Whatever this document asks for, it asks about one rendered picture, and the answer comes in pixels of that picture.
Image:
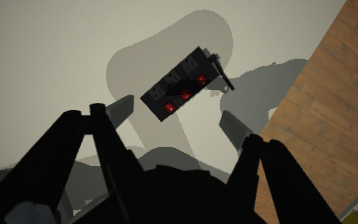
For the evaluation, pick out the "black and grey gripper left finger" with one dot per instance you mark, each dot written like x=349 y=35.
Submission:
x=31 y=191

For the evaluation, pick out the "black power strip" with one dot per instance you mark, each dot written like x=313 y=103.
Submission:
x=184 y=81

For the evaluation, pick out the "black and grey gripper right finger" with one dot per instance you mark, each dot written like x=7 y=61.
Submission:
x=296 y=199

